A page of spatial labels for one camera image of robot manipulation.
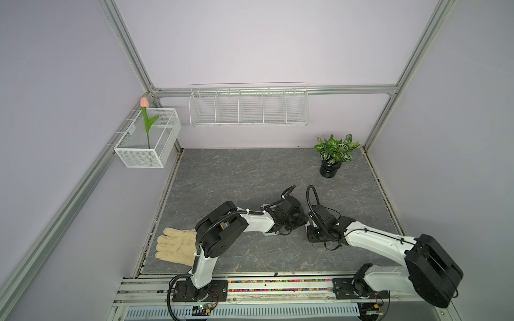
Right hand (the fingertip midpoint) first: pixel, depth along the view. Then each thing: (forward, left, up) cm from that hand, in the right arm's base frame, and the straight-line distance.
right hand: (309, 232), depth 88 cm
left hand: (+4, 0, +3) cm, 5 cm away
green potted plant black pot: (+27, -11, +23) cm, 37 cm away
